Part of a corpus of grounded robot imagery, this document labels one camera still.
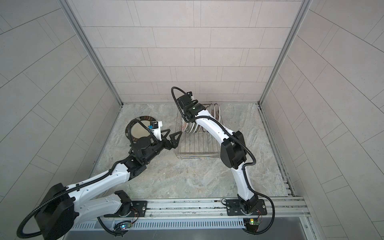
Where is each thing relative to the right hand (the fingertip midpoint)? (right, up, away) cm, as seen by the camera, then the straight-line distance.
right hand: (193, 110), depth 92 cm
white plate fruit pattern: (-1, -10, -5) cm, 11 cm away
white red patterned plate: (-6, -11, +7) cm, 14 cm away
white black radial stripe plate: (+3, -11, -4) cm, 12 cm away
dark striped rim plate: (-39, -12, +9) cm, 42 cm away
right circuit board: (+28, -54, -24) cm, 65 cm away
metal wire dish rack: (+2, -22, 0) cm, 22 cm away
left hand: (-6, -11, -19) cm, 22 cm away
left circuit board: (-29, -52, -27) cm, 65 cm away
